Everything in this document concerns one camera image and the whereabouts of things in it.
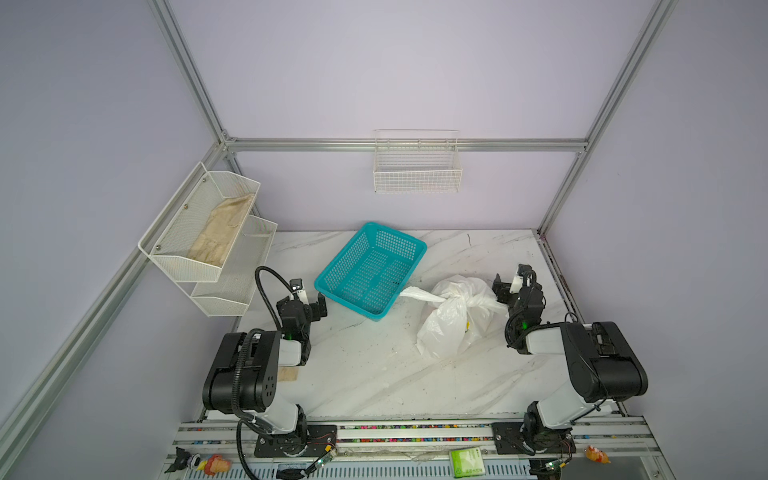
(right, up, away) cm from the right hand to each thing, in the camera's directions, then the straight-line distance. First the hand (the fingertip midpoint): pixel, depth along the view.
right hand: (513, 274), depth 92 cm
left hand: (-66, -7, +2) cm, 67 cm away
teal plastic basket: (-46, 0, +16) cm, 49 cm away
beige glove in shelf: (-85, +10, -14) cm, 87 cm away
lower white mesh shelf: (-87, -6, -3) cm, 88 cm away
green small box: (-20, -43, -23) cm, 53 cm away
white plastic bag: (-17, -8, -11) cm, 22 cm away
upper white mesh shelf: (-91, +11, -14) cm, 93 cm away
